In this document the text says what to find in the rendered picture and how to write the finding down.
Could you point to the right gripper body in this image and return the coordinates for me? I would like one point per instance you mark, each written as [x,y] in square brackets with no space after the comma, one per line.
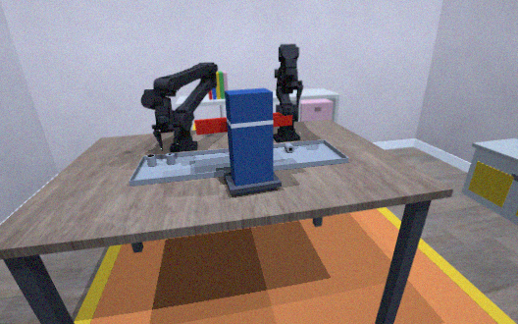
[166,128]

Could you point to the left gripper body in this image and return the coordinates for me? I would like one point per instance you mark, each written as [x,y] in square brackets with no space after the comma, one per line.
[289,86]

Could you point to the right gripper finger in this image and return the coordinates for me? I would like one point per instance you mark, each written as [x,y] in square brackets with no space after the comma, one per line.
[158,136]
[177,136]

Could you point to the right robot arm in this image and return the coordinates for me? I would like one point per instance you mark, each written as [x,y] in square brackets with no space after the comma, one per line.
[168,86]

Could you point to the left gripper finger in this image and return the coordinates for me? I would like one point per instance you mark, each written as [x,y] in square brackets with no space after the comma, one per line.
[299,90]
[279,95]

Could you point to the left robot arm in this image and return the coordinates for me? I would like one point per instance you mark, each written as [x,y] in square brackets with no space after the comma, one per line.
[287,57]

